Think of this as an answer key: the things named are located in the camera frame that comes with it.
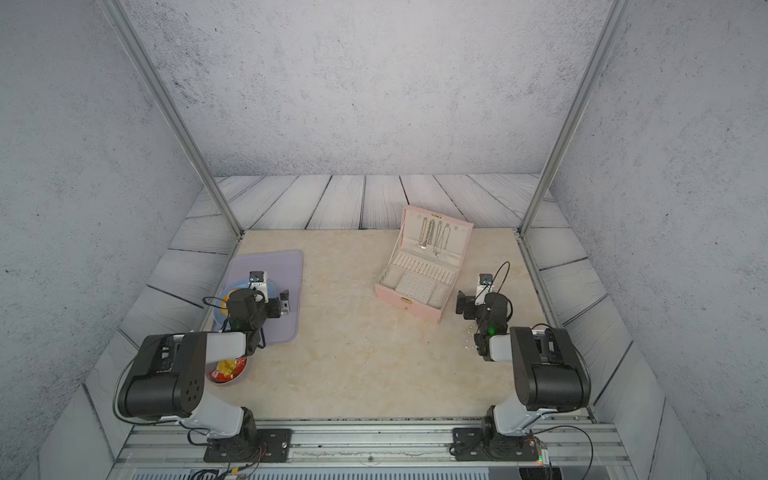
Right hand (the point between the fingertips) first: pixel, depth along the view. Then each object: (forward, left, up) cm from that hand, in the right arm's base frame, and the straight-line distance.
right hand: (478, 290), depth 94 cm
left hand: (-1, +63, +1) cm, 63 cm away
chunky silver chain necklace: (+16, +14, +10) cm, 24 cm away
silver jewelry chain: (-13, +4, -10) cm, 17 cm away
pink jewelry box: (+11, +16, 0) cm, 19 cm away
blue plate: (-18, +68, +14) cm, 71 cm away
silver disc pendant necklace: (+14, +12, +6) cm, 19 cm away
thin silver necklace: (+14, +10, +10) cm, 20 cm away
